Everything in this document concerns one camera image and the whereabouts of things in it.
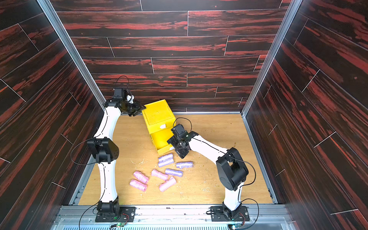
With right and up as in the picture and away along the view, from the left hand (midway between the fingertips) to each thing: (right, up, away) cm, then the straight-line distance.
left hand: (146, 108), depth 96 cm
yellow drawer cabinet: (+11, -9, -9) cm, 16 cm away
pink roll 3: (+8, -41, -10) cm, 43 cm away
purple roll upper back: (+15, -34, -4) cm, 37 cm away
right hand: (+19, -25, -6) cm, 32 cm away
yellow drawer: (+9, -21, +2) cm, 23 cm away
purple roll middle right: (+27, -36, -7) cm, 46 cm away
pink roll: (0, -42, -11) cm, 44 cm away
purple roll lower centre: (+20, -41, -9) cm, 46 cm away
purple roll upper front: (+12, -37, -6) cm, 39 cm away
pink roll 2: (-1, -47, -14) cm, 49 cm away
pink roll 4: (+18, -45, -12) cm, 50 cm away
